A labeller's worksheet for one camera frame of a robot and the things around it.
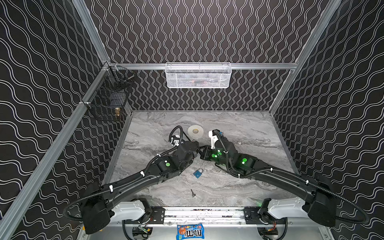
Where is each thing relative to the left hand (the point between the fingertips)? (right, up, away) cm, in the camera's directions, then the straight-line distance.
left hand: (205, 144), depth 72 cm
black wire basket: (-60, +26, +25) cm, 70 cm away
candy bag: (-6, -40, -3) cm, 40 cm away
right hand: (-5, -3, +1) cm, 5 cm away
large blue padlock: (-3, -19, +16) cm, 25 cm away
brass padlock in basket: (-48, +17, +10) cm, 52 cm away
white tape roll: (-4, +5, +35) cm, 36 cm away
